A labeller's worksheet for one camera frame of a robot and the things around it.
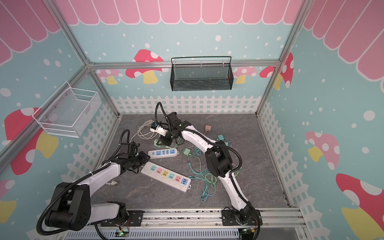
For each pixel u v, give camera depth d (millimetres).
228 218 740
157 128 792
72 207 421
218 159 566
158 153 961
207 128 1086
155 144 876
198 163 940
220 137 1049
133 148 744
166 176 851
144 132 1090
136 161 793
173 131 741
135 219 743
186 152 969
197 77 927
